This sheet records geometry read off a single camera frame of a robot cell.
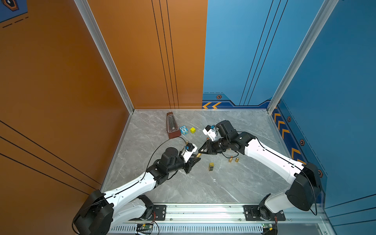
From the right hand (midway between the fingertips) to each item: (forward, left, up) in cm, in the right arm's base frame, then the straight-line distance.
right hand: (200, 150), depth 75 cm
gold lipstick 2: (+3, -19, -17) cm, 26 cm away
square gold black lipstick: (+1, -7, -20) cm, 22 cm away
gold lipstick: (-2, +1, -1) cm, 2 cm away
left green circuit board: (-30, +28, -21) cm, 46 cm away
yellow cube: (+26, +5, -16) cm, 31 cm away
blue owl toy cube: (+26, +11, -17) cm, 33 cm away
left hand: (-1, +1, -4) cm, 4 cm away
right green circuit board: (-30, -34, -23) cm, 51 cm away
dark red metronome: (+23, +18, -10) cm, 31 cm away
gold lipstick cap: (+4, -23, -17) cm, 29 cm away
